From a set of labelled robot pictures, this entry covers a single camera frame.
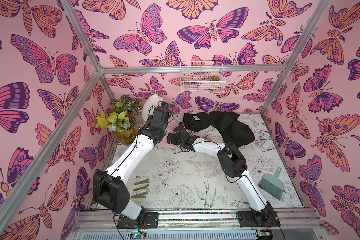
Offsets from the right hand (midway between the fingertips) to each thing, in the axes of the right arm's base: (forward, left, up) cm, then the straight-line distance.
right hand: (172, 136), depth 102 cm
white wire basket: (+25, -19, +29) cm, 43 cm away
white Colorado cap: (+5, +11, +25) cm, 28 cm away
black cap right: (+3, -45, 0) cm, 45 cm away
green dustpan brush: (-31, -59, -4) cm, 66 cm away
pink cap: (+4, +2, +5) cm, 7 cm away
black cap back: (+16, -35, 0) cm, 38 cm away
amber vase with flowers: (-3, +29, +19) cm, 35 cm away
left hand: (-4, +7, +23) cm, 24 cm away
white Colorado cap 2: (+5, -26, -2) cm, 27 cm away
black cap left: (+14, -17, -2) cm, 23 cm away
